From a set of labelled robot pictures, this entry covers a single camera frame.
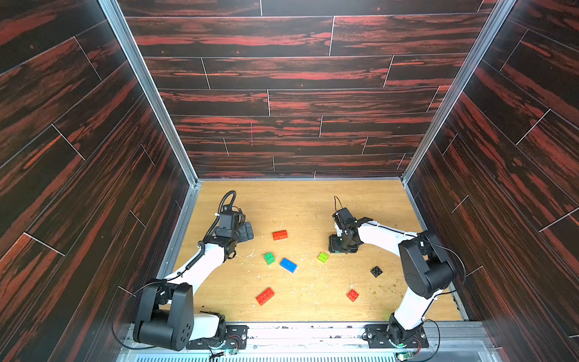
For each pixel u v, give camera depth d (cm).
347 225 73
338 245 84
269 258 89
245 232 81
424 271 48
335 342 74
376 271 87
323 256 91
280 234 98
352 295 82
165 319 42
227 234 68
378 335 73
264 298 81
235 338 73
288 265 88
